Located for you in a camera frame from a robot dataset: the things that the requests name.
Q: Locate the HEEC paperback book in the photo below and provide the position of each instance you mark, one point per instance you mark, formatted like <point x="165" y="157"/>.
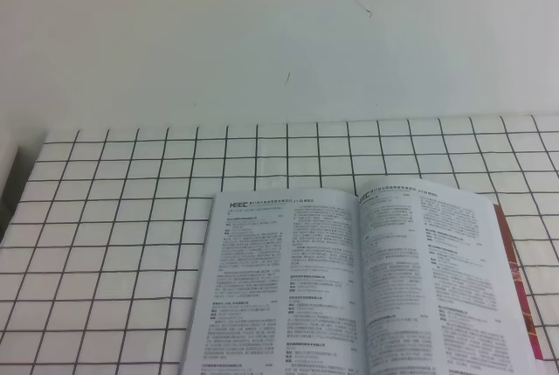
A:
<point x="405" y="277"/>

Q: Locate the white grid tablecloth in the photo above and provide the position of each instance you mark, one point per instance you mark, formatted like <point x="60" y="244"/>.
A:
<point x="99" y="262"/>

